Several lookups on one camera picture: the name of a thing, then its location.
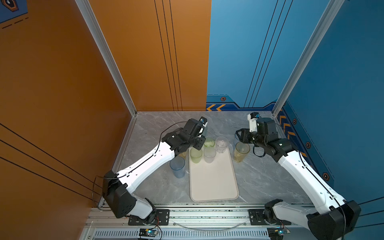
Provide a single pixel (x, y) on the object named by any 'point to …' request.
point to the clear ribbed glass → (221, 143)
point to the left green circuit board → (148, 232)
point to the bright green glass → (209, 142)
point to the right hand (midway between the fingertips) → (238, 131)
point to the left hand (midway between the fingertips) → (200, 135)
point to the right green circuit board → (275, 233)
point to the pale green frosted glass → (195, 155)
